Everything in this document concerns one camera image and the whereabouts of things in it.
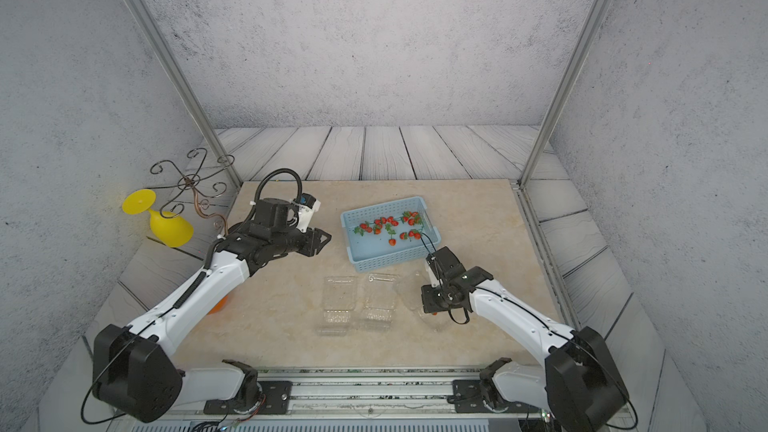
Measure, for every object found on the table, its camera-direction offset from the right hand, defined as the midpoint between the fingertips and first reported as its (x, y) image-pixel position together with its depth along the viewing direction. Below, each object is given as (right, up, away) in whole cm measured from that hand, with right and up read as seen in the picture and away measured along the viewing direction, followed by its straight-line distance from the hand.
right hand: (430, 301), depth 83 cm
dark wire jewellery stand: (-63, +32, -4) cm, 71 cm away
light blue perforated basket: (-11, +16, +21) cm, 29 cm away
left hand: (-27, +18, -2) cm, 33 cm away
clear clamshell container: (-26, -2, +8) cm, 28 cm away
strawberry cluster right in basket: (-3, +22, +25) cm, 33 cm away
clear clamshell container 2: (-14, -2, +6) cm, 15 cm away
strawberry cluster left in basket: (-16, +19, +24) cm, 34 cm away
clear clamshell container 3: (-6, -1, +9) cm, 11 cm away
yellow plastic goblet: (-68, +20, -4) cm, 71 cm away
